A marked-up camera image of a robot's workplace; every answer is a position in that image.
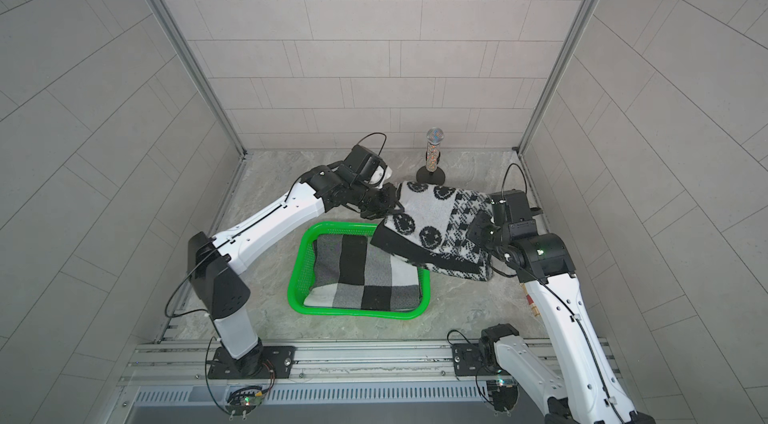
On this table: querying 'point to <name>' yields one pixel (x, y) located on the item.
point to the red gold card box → (531, 302)
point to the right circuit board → (503, 396)
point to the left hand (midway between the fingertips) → (410, 208)
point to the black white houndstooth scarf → (428, 224)
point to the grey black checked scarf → (351, 273)
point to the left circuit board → (242, 400)
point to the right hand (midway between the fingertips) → (467, 225)
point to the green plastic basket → (300, 282)
